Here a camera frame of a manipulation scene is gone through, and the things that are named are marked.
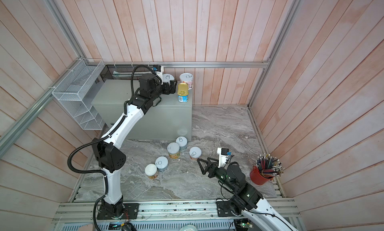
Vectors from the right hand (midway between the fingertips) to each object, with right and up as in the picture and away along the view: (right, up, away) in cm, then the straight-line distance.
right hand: (202, 159), depth 73 cm
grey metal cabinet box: (-19, +19, +22) cm, 35 cm away
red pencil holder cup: (+34, -6, +5) cm, 35 cm away
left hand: (-17, +41, +7) cm, 45 cm away
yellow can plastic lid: (-16, +2, +15) cm, 22 cm away
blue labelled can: (-23, -5, +11) cm, 26 cm away
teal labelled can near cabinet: (-11, +6, +20) cm, 24 cm away
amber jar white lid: (-28, -8, +7) cm, 30 cm away
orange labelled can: (-3, 0, +15) cm, 15 cm away
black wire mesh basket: (-50, +51, +23) cm, 75 cm away
